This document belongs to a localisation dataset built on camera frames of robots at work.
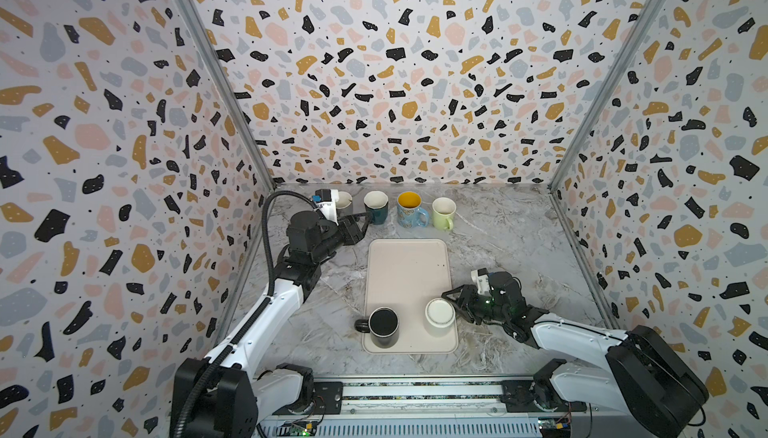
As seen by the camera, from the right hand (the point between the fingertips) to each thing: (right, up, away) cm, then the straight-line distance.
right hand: (441, 295), depth 82 cm
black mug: (-16, -6, -6) cm, 18 cm away
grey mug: (-31, +26, +24) cm, 48 cm away
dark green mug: (-20, +26, +24) cm, 41 cm away
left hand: (-20, +23, -7) cm, 31 cm away
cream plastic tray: (-10, +3, +12) cm, 16 cm away
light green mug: (+4, +23, +21) cm, 32 cm away
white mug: (0, -5, -3) cm, 6 cm away
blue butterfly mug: (-8, +23, +20) cm, 31 cm away
